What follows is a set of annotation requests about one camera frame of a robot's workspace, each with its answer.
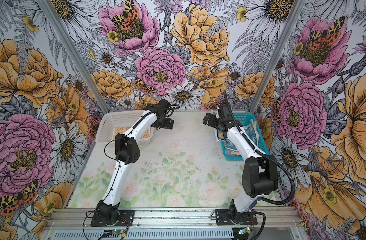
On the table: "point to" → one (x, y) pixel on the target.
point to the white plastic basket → (108, 121)
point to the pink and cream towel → (235, 152)
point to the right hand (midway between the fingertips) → (210, 123)
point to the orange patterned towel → (123, 130)
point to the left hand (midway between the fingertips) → (163, 129)
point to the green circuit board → (116, 231)
